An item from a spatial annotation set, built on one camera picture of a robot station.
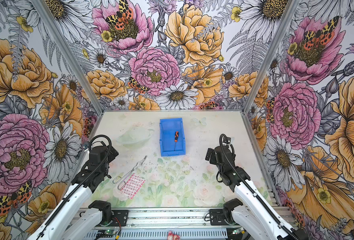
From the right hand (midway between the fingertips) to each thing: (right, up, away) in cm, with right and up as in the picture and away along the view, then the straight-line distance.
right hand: (217, 155), depth 81 cm
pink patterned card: (-46, -18, +4) cm, 50 cm away
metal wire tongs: (-55, -14, +6) cm, 57 cm away
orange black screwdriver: (-23, +7, +23) cm, 33 cm away
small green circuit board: (-53, -34, -10) cm, 63 cm away
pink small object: (-23, -33, -15) cm, 43 cm away
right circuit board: (+7, -34, -10) cm, 36 cm away
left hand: (-59, 0, -1) cm, 59 cm away
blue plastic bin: (-29, +14, +26) cm, 41 cm away
